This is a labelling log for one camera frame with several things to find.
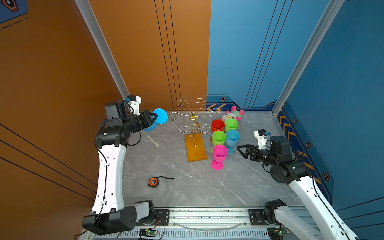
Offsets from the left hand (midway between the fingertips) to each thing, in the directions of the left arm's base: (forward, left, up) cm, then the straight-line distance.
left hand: (157, 114), depth 67 cm
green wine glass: (+16, -40, -25) cm, 50 cm away
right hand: (-8, -40, -15) cm, 43 cm away
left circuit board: (-41, +5, -39) cm, 57 cm away
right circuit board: (-40, -57, -39) cm, 80 cm away
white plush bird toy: (+31, -45, -32) cm, 63 cm away
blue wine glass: (+8, -41, -28) cm, 50 cm away
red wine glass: (+15, -31, -25) cm, 43 cm away
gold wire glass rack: (+6, -15, -13) cm, 21 cm away
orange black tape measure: (-18, +5, -35) cm, 40 cm away
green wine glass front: (+6, -31, -27) cm, 42 cm away
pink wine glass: (-5, -31, -26) cm, 41 cm away
